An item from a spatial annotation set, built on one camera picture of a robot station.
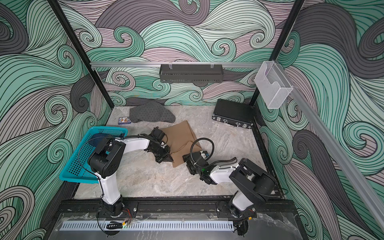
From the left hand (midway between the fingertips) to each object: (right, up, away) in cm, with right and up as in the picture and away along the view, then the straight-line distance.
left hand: (174, 158), depth 90 cm
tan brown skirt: (+4, +10, +5) cm, 12 cm away
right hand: (+5, -1, -3) cm, 5 cm away
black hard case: (+47, +28, +30) cm, 62 cm away
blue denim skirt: (-49, +10, +5) cm, 51 cm away
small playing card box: (-40, +23, +20) cm, 50 cm away
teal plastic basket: (-55, -5, -6) cm, 55 cm away
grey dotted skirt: (-18, +30, +21) cm, 41 cm away
